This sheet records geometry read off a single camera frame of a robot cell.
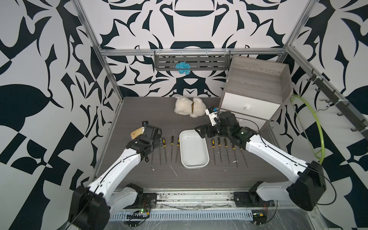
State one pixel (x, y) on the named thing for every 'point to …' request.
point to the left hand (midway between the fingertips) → (150, 137)
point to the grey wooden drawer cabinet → (255, 90)
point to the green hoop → (321, 129)
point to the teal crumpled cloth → (183, 67)
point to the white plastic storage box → (194, 150)
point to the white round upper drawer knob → (247, 108)
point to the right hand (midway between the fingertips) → (202, 124)
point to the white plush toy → (196, 108)
